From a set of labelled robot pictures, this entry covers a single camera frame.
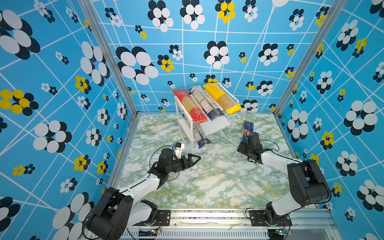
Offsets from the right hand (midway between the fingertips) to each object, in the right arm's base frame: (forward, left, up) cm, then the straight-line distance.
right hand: (244, 147), depth 96 cm
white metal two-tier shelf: (+5, +23, +14) cm, 28 cm away
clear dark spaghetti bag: (-3, +30, +17) cm, 34 cm away
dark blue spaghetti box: (+16, -6, 0) cm, 17 cm away
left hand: (-14, +30, +10) cm, 35 cm away
